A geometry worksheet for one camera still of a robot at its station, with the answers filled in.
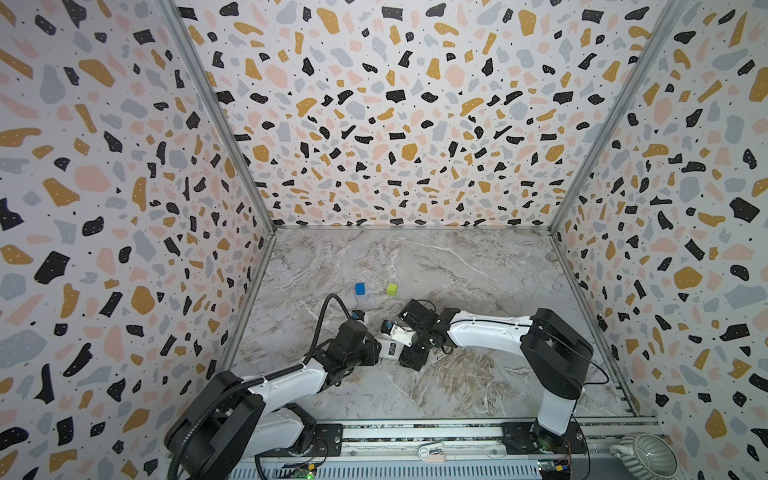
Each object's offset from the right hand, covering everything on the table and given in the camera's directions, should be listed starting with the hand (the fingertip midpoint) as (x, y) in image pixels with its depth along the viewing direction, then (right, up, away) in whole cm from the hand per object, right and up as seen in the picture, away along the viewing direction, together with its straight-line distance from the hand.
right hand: (401, 346), depth 87 cm
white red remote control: (-3, -1, +1) cm, 3 cm away
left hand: (-7, +1, 0) cm, 7 cm away
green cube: (-3, +15, +14) cm, 20 cm away
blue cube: (-14, +15, +15) cm, 25 cm away
